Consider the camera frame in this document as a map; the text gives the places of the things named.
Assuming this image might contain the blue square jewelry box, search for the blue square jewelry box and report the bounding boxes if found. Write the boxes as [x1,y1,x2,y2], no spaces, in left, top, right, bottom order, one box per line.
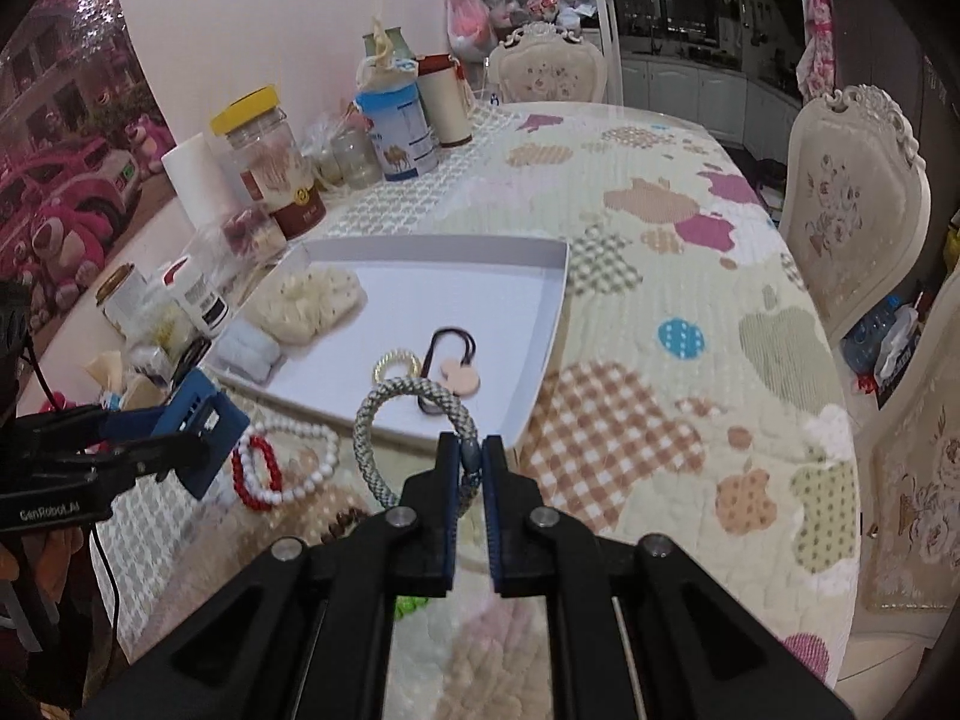
[151,369,251,500]

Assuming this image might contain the cream fabric scrunchie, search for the cream fabric scrunchie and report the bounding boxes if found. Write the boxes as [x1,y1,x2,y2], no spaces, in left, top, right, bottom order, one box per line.
[245,265,366,346]

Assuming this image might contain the gold spiral hair tie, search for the gold spiral hair tie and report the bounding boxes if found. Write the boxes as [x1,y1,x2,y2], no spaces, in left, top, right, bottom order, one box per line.
[371,346,424,387]

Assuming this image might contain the grey braided rope bracelet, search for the grey braided rope bracelet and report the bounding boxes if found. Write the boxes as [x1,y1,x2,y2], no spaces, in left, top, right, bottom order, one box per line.
[351,375,482,519]

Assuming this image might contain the pink mouse hair tie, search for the pink mouse hair tie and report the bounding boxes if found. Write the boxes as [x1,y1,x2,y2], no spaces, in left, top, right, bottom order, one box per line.
[416,326,484,416]

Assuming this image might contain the white bottle red cap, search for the white bottle red cap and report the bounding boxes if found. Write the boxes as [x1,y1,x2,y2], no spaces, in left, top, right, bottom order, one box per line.
[161,255,231,338]

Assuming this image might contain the gold-lid tin can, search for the gold-lid tin can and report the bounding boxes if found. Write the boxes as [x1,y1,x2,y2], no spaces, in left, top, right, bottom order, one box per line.
[94,263,148,338]

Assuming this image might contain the clear bag of snacks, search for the clear bag of snacks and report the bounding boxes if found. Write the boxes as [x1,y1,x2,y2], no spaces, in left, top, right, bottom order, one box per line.
[184,206,288,294]

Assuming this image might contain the white shallow cardboard tray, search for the white shallow cardboard tray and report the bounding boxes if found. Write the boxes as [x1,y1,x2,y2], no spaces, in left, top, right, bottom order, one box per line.
[205,234,569,447]

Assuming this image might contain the white paper towel roll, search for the white paper towel roll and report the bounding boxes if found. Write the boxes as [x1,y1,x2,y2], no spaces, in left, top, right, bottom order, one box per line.
[161,133,241,229]

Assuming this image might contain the yellow-lid glass jar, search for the yellow-lid glass jar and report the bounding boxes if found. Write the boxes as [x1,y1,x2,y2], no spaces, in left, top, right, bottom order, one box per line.
[210,85,327,241]

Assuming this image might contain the quilted patchwork tablecloth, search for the quilted patchwork tablecloth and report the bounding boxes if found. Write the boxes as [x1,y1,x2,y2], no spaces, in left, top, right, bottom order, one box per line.
[101,109,859,718]

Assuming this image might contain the small clear glass jar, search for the small clear glass jar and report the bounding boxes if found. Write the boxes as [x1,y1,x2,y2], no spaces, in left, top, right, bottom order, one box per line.
[332,127,382,190]

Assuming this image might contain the cream ornate chair right near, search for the cream ornate chair right near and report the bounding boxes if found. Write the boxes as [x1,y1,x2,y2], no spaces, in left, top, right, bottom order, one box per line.
[857,281,958,614]

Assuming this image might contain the cream ornate chair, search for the cream ornate chair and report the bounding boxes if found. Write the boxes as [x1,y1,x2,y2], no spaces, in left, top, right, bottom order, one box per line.
[779,85,931,346]
[487,21,608,103]
[857,281,958,614]

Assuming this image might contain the blue plastic water bottle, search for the blue plastic water bottle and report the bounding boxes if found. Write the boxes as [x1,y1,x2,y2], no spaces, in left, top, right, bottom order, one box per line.
[841,294,903,376]

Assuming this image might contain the blue white milk powder can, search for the blue white milk powder can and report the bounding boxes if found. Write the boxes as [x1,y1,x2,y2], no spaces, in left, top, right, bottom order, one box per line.
[355,82,439,182]

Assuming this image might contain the cream cylinder red-lid canister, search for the cream cylinder red-lid canister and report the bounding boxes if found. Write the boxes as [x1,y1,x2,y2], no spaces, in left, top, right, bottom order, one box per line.
[416,54,472,148]

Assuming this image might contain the pink plastic bag hanging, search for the pink plastic bag hanging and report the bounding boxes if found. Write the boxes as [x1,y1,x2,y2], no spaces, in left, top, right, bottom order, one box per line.
[446,0,496,64]

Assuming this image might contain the cream ornate chair right middle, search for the cream ornate chair right middle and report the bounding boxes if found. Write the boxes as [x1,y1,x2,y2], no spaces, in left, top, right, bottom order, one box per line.
[779,85,931,346]

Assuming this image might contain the cream ornate chair far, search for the cream ornate chair far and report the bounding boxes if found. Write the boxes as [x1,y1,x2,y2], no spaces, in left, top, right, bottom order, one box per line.
[487,21,608,103]

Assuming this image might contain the black handled scissors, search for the black handled scissors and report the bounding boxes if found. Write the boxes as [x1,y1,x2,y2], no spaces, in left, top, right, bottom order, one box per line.
[171,337,212,392]

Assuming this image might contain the red bead bracelet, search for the red bead bracelet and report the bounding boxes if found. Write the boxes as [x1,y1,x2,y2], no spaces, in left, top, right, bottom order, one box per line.
[229,432,285,514]

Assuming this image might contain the white pearl bead bracelet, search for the white pearl bead bracelet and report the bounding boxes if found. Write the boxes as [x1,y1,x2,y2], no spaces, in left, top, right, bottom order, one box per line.
[237,418,342,509]

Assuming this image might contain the pink bear wall poster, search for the pink bear wall poster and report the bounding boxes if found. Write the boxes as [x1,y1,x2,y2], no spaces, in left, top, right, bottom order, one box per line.
[2,0,174,330]

